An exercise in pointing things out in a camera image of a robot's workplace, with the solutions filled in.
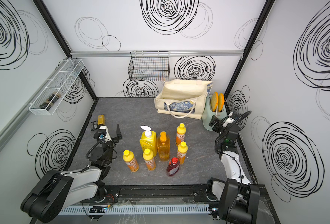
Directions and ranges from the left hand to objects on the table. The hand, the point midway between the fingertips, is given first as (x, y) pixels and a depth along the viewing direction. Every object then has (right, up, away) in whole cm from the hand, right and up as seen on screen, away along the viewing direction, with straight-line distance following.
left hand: (108, 125), depth 78 cm
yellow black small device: (-15, +2, +23) cm, 28 cm away
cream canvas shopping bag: (+45, +18, +22) cm, 53 cm away
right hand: (+65, +4, +3) cm, 65 cm away
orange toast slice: (+68, +14, +10) cm, 70 cm away
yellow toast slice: (+65, +15, +12) cm, 67 cm away
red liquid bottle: (+37, -20, -9) cm, 43 cm away
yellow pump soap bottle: (+24, -7, -6) cm, 25 cm away
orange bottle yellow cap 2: (+41, -13, -8) cm, 44 cm away
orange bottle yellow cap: (+41, -5, 0) cm, 42 cm away
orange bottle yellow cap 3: (+24, -14, -11) cm, 30 cm away
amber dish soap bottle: (+32, -11, -4) cm, 34 cm away
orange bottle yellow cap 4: (+15, -15, -12) cm, 24 cm away
